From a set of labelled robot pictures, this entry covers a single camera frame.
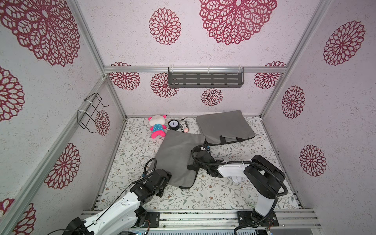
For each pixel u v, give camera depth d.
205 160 0.73
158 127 1.05
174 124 1.13
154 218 0.74
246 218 0.74
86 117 0.75
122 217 0.51
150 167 0.76
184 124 1.12
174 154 0.95
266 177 0.48
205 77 0.91
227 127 1.13
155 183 0.64
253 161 0.53
